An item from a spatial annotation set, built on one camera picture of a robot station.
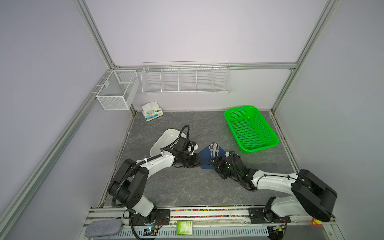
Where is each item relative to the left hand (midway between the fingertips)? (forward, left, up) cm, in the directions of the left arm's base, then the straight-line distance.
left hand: (202, 166), depth 84 cm
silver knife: (+12, -9, -7) cm, 16 cm away
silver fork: (+15, -11, -8) cm, 20 cm away
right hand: (0, -4, 0) cm, 4 cm away
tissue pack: (+48, +36, -2) cm, 60 cm away
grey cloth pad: (-26, +49, -4) cm, 55 cm away
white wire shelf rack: (+53, +5, +23) cm, 58 cm away
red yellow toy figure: (-30, -50, -2) cm, 59 cm away
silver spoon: (+15, -7, -7) cm, 19 cm away
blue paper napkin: (+11, -3, -9) cm, 15 cm away
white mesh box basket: (+53, +54, +16) cm, 77 cm away
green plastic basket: (+28, -38, -8) cm, 48 cm away
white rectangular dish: (+23, +24, -6) cm, 34 cm away
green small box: (-28, +11, -5) cm, 30 cm away
